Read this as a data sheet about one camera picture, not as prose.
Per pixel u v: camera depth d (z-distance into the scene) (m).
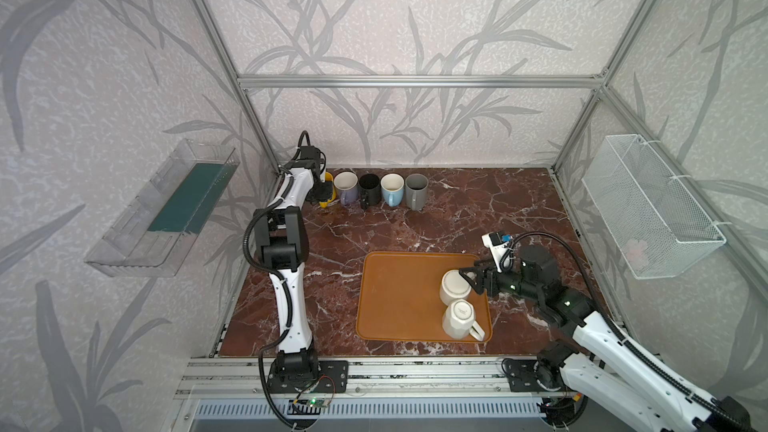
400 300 0.88
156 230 0.64
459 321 0.72
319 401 0.71
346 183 1.10
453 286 0.81
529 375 0.73
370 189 1.05
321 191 0.91
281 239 0.60
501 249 0.68
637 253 0.72
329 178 1.04
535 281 0.59
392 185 1.07
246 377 0.75
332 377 0.73
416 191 1.01
